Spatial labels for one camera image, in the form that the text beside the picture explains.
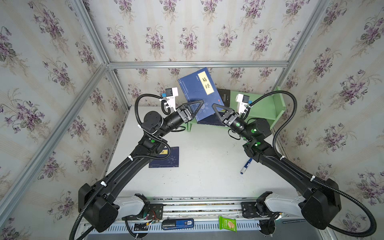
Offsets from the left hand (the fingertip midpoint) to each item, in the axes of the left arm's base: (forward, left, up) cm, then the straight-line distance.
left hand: (202, 100), depth 54 cm
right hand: (+1, -4, -4) cm, 6 cm away
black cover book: (+26, -16, -19) cm, 35 cm away
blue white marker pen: (-7, -27, -47) cm, 55 cm away
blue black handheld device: (-34, +12, -44) cm, 57 cm away
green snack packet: (-33, -14, -47) cm, 59 cm away
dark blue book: (-2, +15, -49) cm, 51 cm away
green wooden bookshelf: (+23, -43, -24) cm, 54 cm away
